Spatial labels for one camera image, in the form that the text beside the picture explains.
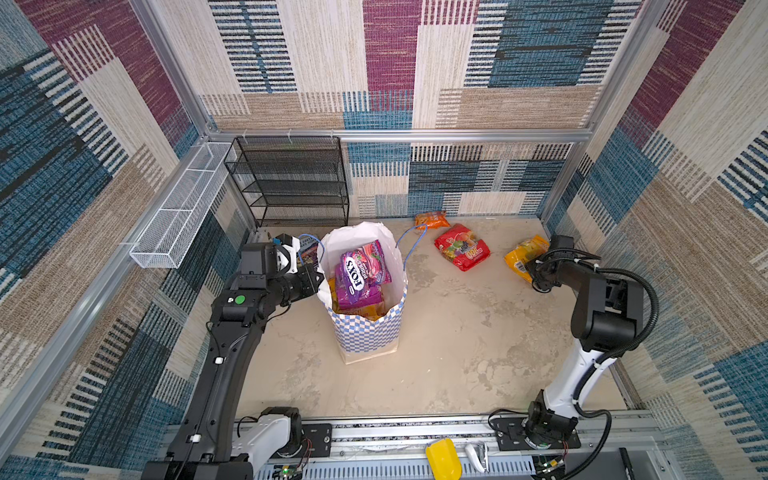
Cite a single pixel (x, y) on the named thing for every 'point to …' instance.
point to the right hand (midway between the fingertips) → (530, 271)
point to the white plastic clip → (479, 453)
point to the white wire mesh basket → (168, 236)
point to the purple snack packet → (362, 273)
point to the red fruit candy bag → (461, 247)
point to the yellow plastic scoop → (444, 460)
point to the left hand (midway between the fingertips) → (323, 271)
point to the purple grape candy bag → (360, 276)
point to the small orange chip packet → (432, 219)
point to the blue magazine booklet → (308, 252)
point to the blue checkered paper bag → (361, 338)
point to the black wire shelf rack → (291, 181)
